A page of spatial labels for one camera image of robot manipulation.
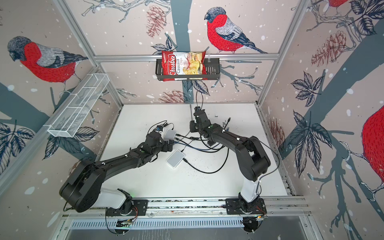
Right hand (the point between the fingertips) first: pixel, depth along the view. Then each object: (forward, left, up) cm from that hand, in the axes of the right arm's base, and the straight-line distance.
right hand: (190, 125), depth 93 cm
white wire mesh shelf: (-14, +58, +21) cm, 63 cm away
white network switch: (-1, +15, -10) cm, 18 cm away
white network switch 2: (-17, +9, -11) cm, 22 cm away
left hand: (-10, +14, -2) cm, 17 cm away
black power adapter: (-18, +3, -11) cm, 21 cm away
